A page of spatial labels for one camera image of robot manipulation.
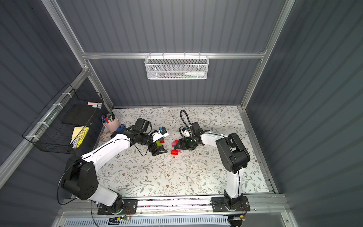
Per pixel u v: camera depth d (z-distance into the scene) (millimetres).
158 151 736
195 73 912
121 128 1033
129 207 738
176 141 989
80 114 779
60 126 721
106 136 1020
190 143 834
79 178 433
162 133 722
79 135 622
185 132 892
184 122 902
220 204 734
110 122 963
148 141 720
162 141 970
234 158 516
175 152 914
